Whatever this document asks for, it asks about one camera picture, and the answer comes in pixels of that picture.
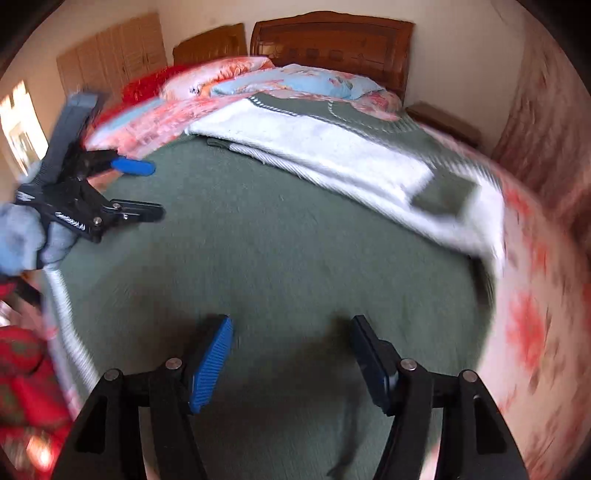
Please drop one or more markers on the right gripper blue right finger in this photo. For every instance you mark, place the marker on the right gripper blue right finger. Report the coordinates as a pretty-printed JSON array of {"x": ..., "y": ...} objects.
[{"x": 378, "y": 361}]

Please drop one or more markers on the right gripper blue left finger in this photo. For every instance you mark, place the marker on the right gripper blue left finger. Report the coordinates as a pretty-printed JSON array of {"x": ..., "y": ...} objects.
[{"x": 205, "y": 360}]

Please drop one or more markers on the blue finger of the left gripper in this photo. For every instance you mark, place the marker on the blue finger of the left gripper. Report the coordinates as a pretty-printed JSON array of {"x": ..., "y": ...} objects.
[
  {"x": 122, "y": 212},
  {"x": 99, "y": 161}
]

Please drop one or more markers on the green and white knit sweater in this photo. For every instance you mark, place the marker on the green and white knit sweater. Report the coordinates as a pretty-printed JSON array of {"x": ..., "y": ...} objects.
[{"x": 291, "y": 264}]

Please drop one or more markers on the grey gloved left hand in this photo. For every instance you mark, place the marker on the grey gloved left hand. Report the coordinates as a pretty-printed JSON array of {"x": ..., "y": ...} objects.
[{"x": 31, "y": 239}]

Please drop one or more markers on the red blanket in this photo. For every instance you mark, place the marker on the red blanket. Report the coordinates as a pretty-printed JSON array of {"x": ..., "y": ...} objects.
[{"x": 147, "y": 87}]

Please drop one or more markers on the pink floral pillow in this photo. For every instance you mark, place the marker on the pink floral pillow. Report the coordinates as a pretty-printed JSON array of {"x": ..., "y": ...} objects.
[{"x": 189, "y": 83}]

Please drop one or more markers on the beige louvered wardrobe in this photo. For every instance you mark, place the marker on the beige louvered wardrobe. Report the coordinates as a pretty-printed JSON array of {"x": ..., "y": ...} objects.
[{"x": 107, "y": 61}]

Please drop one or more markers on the small wooden headboard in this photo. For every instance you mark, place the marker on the small wooden headboard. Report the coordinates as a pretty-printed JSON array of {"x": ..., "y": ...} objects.
[{"x": 220, "y": 42}]

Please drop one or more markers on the pink floral bed sheet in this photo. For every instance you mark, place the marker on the pink floral bed sheet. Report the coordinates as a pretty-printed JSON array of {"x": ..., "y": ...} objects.
[{"x": 537, "y": 355}]

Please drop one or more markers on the light blue floral pillow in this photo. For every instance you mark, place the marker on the light blue floral pillow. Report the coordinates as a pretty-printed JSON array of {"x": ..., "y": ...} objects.
[{"x": 299, "y": 78}]

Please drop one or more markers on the dark wooden nightstand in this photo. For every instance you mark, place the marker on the dark wooden nightstand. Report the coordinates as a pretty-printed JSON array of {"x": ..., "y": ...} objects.
[{"x": 445, "y": 122}]

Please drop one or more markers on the large carved wooden headboard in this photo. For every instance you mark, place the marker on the large carved wooden headboard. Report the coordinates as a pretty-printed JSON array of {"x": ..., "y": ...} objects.
[{"x": 375, "y": 47}]

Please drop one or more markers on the pink floral curtain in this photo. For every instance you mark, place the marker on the pink floral curtain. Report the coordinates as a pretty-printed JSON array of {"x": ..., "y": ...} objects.
[{"x": 546, "y": 141}]

